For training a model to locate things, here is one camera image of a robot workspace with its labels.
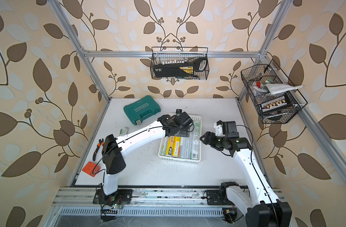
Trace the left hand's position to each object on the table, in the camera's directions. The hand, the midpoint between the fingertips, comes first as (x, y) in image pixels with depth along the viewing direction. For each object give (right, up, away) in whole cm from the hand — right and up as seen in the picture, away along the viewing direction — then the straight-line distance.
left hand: (184, 132), depth 81 cm
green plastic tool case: (-32, +14, +28) cm, 44 cm away
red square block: (-55, -20, 0) cm, 58 cm away
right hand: (+12, -4, -2) cm, 12 cm away
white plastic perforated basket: (-14, -14, +6) cm, 20 cm away
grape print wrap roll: (-41, -2, +16) cm, 44 cm away
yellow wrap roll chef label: (-6, -9, +6) cm, 13 cm away
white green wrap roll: (+8, -7, +11) cm, 15 cm away
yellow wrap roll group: (-10, -9, +6) cm, 15 cm away
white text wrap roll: (0, -9, +4) cm, 10 cm away
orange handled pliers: (-56, -9, +14) cm, 58 cm away
